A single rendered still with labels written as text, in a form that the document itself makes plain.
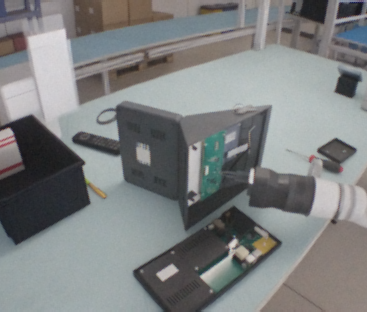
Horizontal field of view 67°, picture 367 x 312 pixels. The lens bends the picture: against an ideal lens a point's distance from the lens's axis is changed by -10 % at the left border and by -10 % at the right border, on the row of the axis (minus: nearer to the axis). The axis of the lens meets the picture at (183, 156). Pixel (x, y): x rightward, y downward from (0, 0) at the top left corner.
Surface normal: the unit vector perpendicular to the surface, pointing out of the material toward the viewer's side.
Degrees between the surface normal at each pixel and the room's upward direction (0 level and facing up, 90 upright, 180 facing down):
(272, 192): 90
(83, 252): 0
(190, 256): 0
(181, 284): 0
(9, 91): 90
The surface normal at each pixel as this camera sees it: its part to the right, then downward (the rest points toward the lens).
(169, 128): -0.47, 0.50
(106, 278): 0.01, -0.82
